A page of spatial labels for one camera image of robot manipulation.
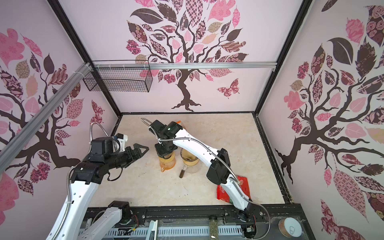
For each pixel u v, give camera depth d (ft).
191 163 2.68
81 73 2.62
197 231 2.11
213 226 2.23
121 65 2.95
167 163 2.85
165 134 1.86
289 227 2.15
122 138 2.11
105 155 1.67
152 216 2.48
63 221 1.26
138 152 2.00
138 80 2.63
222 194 2.58
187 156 2.66
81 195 1.38
